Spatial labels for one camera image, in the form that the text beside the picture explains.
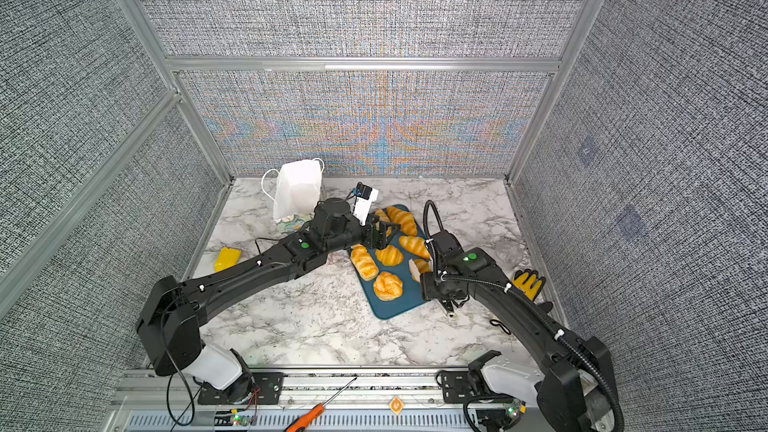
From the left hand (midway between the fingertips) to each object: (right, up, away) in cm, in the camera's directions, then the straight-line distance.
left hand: (391, 223), depth 76 cm
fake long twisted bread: (-8, -13, +16) cm, 22 cm away
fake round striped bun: (0, -11, +16) cm, 19 cm away
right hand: (+12, -18, +4) cm, 22 cm away
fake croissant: (+8, -8, +20) cm, 23 cm away
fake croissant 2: (+8, -13, +10) cm, 18 cm away
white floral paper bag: (-29, +10, +16) cm, 35 cm away
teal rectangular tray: (+6, -21, +10) cm, 24 cm away
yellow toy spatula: (-52, -13, +19) cm, 57 cm away
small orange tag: (+1, -43, -6) cm, 43 cm away
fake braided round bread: (-1, -19, +10) cm, 21 cm away
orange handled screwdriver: (-19, -44, -6) cm, 48 cm away
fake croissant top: (+6, 0, +24) cm, 25 cm away
